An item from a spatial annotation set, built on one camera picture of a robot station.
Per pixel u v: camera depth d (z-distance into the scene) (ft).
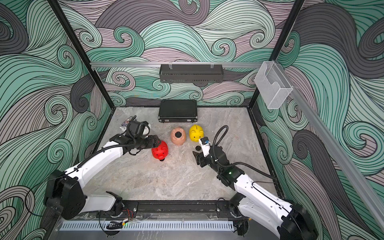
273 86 2.71
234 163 1.97
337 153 1.66
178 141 3.04
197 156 2.29
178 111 3.73
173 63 3.09
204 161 2.29
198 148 3.19
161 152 2.82
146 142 2.39
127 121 3.53
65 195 1.31
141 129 2.17
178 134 3.03
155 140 2.48
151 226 2.50
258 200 1.52
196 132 3.05
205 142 2.20
